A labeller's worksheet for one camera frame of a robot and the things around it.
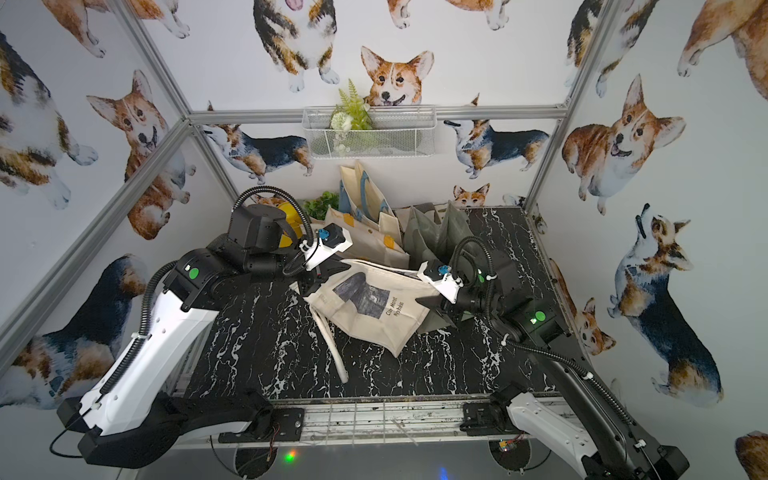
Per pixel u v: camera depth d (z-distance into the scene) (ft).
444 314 1.85
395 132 3.04
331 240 1.58
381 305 2.36
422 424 2.48
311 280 1.65
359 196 3.51
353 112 2.69
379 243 2.78
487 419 2.41
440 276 1.76
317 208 3.37
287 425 2.41
